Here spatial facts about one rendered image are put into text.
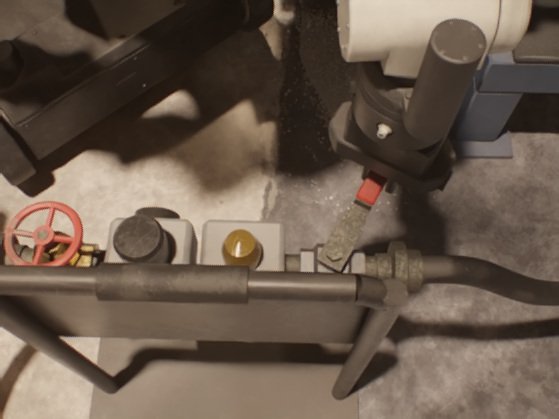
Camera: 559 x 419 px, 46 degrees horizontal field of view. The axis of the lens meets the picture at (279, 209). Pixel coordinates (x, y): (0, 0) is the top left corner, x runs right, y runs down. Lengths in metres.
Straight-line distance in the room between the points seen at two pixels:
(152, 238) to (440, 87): 0.30
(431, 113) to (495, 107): 0.72
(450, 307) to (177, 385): 0.47
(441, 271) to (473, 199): 0.57
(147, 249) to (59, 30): 0.65
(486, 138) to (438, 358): 0.42
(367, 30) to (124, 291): 0.27
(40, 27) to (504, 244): 0.88
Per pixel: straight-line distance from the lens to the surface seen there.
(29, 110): 1.12
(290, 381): 1.07
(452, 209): 1.21
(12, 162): 1.15
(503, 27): 0.46
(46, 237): 0.64
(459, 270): 0.67
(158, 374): 1.09
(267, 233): 0.65
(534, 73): 1.11
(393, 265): 0.66
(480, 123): 1.22
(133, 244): 0.61
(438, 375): 1.11
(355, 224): 0.65
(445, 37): 0.42
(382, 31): 0.44
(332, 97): 1.28
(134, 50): 1.15
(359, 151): 0.61
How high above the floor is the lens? 1.06
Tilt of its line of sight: 66 degrees down
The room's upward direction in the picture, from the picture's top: straight up
